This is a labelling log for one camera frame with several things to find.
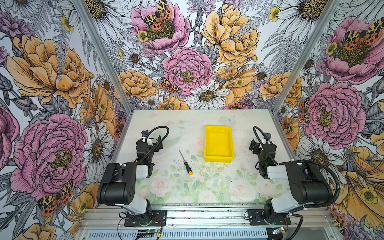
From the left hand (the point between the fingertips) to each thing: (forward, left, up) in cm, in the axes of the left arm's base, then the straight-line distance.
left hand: (153, 140), depth 93 cm
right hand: (-3, -66, -1) cm, 66 cm away
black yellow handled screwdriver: (-18, -23, -7) cm, 30 cm away
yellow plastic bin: (-1, -40, -4) cm, 41 cm away
